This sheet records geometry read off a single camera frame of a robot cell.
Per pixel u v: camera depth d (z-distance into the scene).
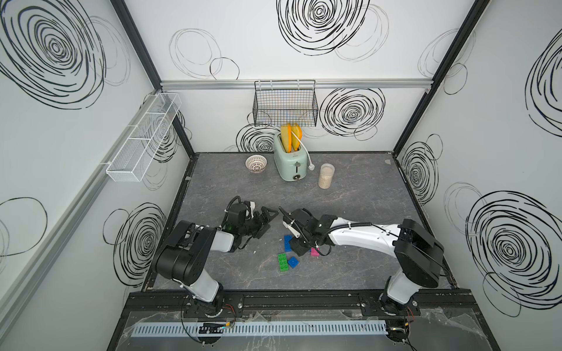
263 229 0.83
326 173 0.99
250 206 0.87
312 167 1.08
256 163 1.12
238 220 0.72
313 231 0.63
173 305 0.75
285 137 1.00
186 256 0.46
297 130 0.99
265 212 0.83
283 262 0.82
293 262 0.82
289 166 0.99
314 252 0.74
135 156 0.73
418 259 0.44
